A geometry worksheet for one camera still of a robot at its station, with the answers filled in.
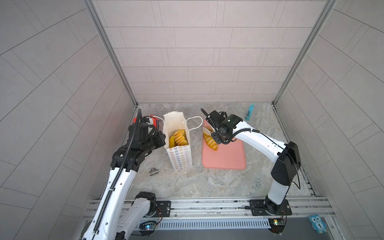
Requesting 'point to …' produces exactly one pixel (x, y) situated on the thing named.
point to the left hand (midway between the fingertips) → (169, 133)
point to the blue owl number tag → (317, 224)
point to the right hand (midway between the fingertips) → (218, 137)
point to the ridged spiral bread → (179, 137)
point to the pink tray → (231, 156)
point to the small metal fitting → (153, 171)
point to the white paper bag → (181, 156)
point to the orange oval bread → (172, 141)
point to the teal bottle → (249, 112)
